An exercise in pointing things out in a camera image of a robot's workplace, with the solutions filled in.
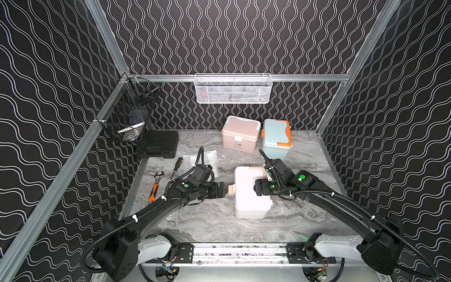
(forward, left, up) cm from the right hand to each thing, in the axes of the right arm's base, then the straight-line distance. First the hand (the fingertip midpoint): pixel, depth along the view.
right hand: (262, 186), depth 79 cm
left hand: (-1, +19, -2) cm, 19 cm away
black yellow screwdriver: (+21, +45, -12) cm, 51 cm away
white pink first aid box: (-8, +7, -1) cm, 11 cm away
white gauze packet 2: (+17, +23, -13) cm, 32 cm away
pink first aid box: (+33, +9, -1) cm, 34 cm away
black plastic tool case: (+34, +59, -9) cm, 69 cm away
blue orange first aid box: (+31, -11, 0) cm, 33 cm away
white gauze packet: (+26, +27, -13) cm, 40 cm away
